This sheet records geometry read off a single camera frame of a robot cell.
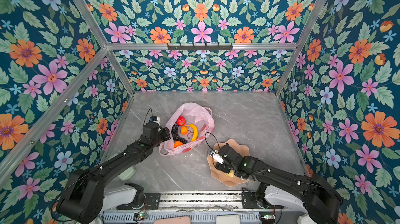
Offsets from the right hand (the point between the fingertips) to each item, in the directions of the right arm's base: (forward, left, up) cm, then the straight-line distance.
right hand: (219, 155), depth 82 cm
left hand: (+15, +27, +7) cm, 31 cm away
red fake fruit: (+22, +24, +1) cm, 32 cm away
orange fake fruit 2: (+8, +24, -1) cm, 25 cm away
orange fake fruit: (+17, +21, -2) cm, 27 cm away
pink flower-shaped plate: (-10, 0, -3) cm, 10 cm away
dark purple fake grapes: (+16, +27, -1) cm, 31 cm away
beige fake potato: (-10, -6, 0) cm, 11 cm away
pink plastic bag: (+24, +14, +6) cm, 28 cm away
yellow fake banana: (+17, +14, -3) cm, 23 cm away
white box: (-27, -3, -4) cm, 28 cm away
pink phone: (-27, +16, -5) cm, 32 cm away
